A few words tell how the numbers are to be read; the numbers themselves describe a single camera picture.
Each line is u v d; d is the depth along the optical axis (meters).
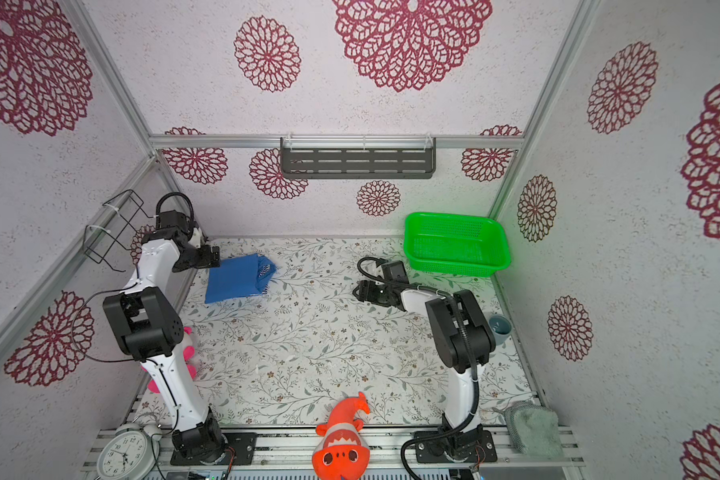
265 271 1.09
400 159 0.95
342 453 0.66
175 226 0.76
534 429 0.76
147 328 0.56
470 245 1.18
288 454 0.73
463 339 0.47
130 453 0.70
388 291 0.80
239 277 1.04
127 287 0.55
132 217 0.83
